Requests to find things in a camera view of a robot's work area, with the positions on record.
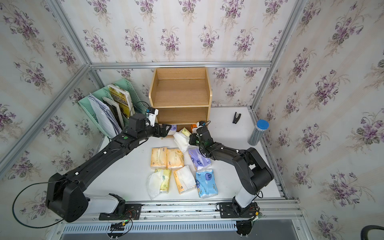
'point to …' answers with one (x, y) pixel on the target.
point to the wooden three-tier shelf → (182, 96)
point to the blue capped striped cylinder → (257, 133)
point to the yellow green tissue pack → (158, 181)
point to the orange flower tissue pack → (184, 179)
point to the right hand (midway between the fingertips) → (191, 136)
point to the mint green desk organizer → (138, 104)
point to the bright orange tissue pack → (192, 126)
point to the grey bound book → (115, 109)
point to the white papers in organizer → (105, 117)
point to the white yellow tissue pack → (181, 139)
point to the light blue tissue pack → (205, 183)
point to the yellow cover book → (123, 99)
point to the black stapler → (235, 119)
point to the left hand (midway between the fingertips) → (166, 126)
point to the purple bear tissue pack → (199, 161)
